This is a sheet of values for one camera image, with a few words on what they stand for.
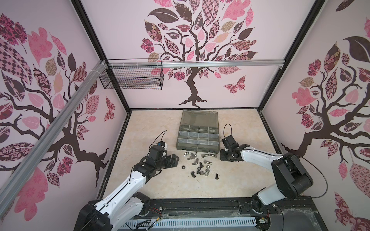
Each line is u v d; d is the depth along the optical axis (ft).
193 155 3.03
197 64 3.10
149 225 2.19
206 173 2.80
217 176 2.75
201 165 2.89
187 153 3.04
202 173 2.80
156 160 2.04
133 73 3.11
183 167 2.87
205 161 2.94
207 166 2.87
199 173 2.80
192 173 2.79
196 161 2.94
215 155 3.01
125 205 1.86
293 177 1.45
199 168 2.87
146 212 2.15
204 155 3.04
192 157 3.02
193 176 2.77
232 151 2.29
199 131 3.29
